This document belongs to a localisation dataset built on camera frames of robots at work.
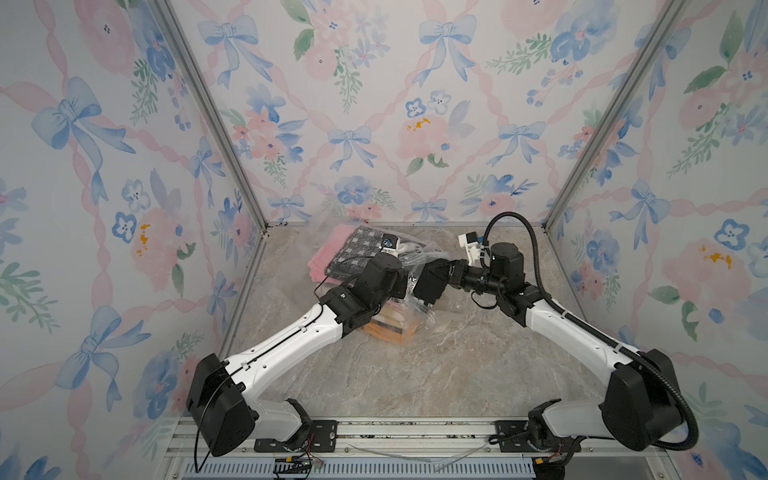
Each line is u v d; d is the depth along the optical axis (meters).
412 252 0.83
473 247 0.74
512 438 0.72
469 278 0.71
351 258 0.84
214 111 0.86
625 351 0.45
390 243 0.64
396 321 0.82
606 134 0.91
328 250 0.90
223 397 0.39
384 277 0.54
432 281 0.76
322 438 0.74
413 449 0.74
